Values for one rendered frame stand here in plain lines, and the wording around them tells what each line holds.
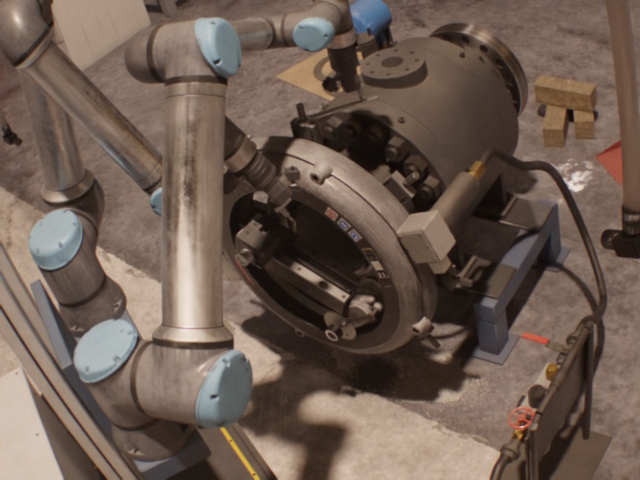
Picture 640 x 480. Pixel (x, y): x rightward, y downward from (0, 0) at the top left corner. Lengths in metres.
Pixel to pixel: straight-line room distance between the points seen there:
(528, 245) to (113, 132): 1.59
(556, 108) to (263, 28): 2.11
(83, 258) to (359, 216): 0.71
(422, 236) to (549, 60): 2.50
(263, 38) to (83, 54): 4.13
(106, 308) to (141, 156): 0.41
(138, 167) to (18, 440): 0.74
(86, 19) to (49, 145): 4.07
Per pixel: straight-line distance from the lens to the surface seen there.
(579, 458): 2.57
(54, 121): 1.97
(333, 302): 2.47
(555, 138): 3.75
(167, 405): 1.51
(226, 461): 2.43
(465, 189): 2.28
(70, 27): 5.97
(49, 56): 1.76
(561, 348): 2.25
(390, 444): 2.72
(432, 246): 2.14
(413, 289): 2.27
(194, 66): 1.49
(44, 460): 1.96
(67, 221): 1.98
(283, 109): 4.48
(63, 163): 2.02
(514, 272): 2.79
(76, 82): 1.78
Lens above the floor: 2.16
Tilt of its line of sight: 37 degrees down
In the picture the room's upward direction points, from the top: 19 degrees counter-clockwise
